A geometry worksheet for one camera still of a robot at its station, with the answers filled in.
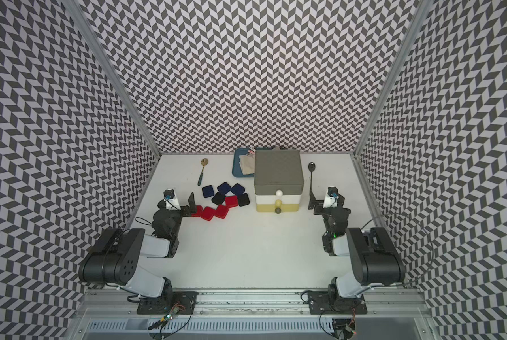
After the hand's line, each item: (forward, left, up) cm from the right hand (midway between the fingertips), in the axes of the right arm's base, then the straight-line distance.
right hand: (321, 193), depth 90 cm
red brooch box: (+2, +40, -10) cm, 41 cm away
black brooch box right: (+3, +35, -9) cm, 36 cm away
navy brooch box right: (+9, +38, -10) cm, 41 cm away
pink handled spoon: (+35, +32, -9) cm, 48 cm away
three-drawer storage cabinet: (-1, +19, +12) cm, 22 cm away
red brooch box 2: (-2, +55, -9) cm, 56 cm away
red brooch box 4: (-3, +44, -9) cm, 45 cm away
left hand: (0, +60, 0) cm, 60 cm away
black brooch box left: (+3, +47, -8) cm, 47 cm away
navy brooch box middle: (+10, +45, -10) cm, 47 cm away
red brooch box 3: (-4, +50, -9) cm, 51 cm away
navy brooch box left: (+7, +52, -8) cm, 53 cm away
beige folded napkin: (+26, +34, -10) cm, 44 cm away
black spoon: (+22, 0, -8) cm, 23 cm away
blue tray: (+23, +40, -9) cm, 47 cm away
